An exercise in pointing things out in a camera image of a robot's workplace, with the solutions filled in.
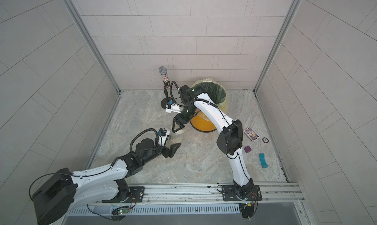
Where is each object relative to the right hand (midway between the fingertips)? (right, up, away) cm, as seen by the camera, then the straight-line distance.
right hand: (178, 126), depth 77 cm
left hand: (-1, -8, +2) cm, 8 cm away
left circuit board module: (-24, -37, -12) cm, 46 cm away
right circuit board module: (+33, -37, -9) cm, 51 cm away
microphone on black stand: (-10, +31, +9) cm, 34 cm away
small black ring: (+52, -11, +13) cm, 55 cm away
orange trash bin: (+12, +1, +4) cm, 13 cm away
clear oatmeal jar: (-1, -7, 0) cm, 7 cm away
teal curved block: (+47, -19, +6) cm, 51 cm away
